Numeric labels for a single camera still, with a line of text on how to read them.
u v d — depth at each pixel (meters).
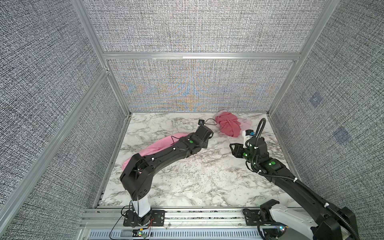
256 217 0.73
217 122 1.08
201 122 0.74
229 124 1.03
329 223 0.38
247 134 0.71
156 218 0.73
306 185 0.87
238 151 0.70
